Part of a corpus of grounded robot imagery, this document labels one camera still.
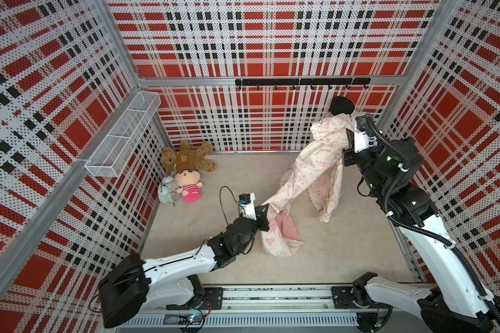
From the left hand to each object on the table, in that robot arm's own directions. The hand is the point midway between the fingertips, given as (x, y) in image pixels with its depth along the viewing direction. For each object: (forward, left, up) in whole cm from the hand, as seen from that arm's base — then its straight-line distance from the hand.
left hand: (272, 205), depth 77 cm
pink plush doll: (+22, +40, -12) cm, 47 cm away
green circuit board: (-34, +28, -17) cm, 47 cm away
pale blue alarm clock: (+11, +46, -9) cm, 49 cm away
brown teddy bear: (+34, +44, -11) cm, 57 cm away
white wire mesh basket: (+25, +72, +1) cm, 77 cm away
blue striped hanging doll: (+45, -32, +14) cm, 57 cm away
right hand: (+7, -23, +30) cm, 38 cm away
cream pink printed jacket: (+4, -16, +11) cm, 20 cm away
